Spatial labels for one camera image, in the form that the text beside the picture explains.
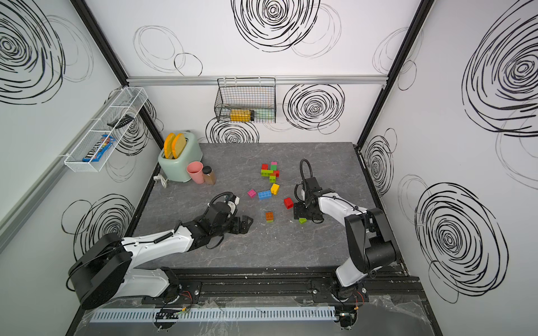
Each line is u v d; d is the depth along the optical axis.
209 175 0.99
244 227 0.77
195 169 0.99
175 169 0.96
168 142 0.91
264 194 0.99
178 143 0.93
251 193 0.99
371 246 0.45
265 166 1.08
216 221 0.65
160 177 0.99
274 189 0.99
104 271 0.42
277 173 1.06
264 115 0.87
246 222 0.79
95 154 0.70
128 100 0.91
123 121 0.80
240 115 0.88
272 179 1.04
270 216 0.89
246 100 0.99
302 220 0.89
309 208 0.69
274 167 1.08
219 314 0.77
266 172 1.05
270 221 0.91
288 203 0.94
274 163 1.11
